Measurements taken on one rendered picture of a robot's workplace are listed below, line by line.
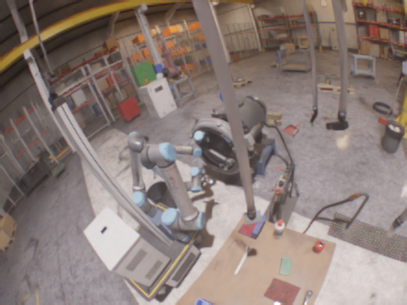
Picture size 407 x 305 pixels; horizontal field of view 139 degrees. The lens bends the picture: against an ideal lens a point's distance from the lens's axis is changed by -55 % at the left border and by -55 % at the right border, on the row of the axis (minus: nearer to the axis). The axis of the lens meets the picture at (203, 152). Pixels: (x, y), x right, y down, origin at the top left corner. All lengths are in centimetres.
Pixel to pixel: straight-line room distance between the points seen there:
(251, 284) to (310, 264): 42
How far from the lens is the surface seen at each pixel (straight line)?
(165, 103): 559
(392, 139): 315
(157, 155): 96
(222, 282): 126
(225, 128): 163
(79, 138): 97
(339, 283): 184
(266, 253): 127
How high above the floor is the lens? 169
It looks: 34 degrees down
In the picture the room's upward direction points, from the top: 20 degrees counter-clockwise
